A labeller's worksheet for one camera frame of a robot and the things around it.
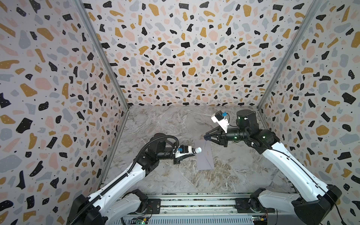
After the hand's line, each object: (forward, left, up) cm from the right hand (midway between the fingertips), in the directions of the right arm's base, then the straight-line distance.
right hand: (205, 134), depth 64 cm
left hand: (-3, +5, -9) cm, 11 cm away
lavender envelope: (+2, -3, -34) cm, 34 cm away
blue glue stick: (-5, +3, -5) cm, 8 cm away
